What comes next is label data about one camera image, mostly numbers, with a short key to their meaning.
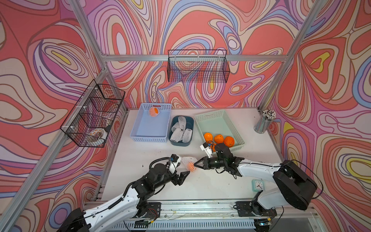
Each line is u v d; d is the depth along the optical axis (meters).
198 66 0.96
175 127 1.00
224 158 0.67
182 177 0.69
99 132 0.72
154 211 0.72
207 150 0.78
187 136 0.93
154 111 1.11
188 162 0.80
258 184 0.80
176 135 0.93
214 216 0.73
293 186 0.43
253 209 0.66
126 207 0.52
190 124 1.07
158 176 0.59
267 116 0.91
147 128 1.06
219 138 0.96
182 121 1.02
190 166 0.80
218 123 1.10
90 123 0.82
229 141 0.94
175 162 0.67
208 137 0.98
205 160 0.76
